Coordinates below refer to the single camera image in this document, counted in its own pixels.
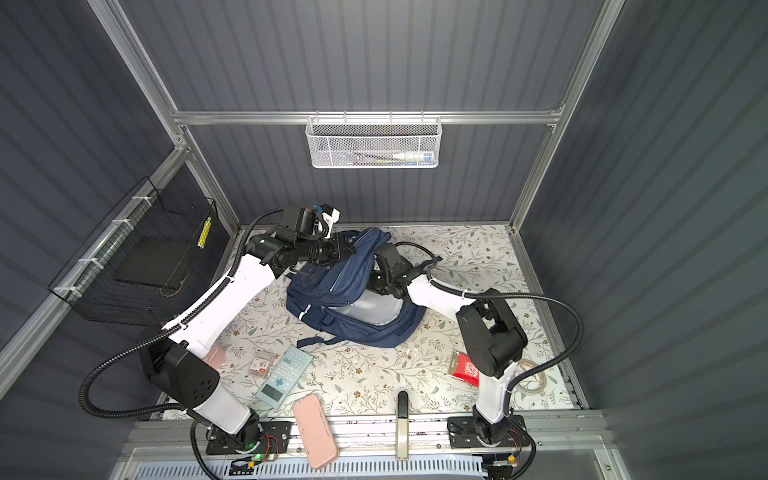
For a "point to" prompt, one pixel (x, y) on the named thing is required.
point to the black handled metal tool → (402, 428)
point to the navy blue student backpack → (334, 299)
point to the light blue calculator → (284, 377)
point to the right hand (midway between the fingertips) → (360, 280)
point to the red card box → (462, 367)
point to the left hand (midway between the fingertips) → (358, 248)
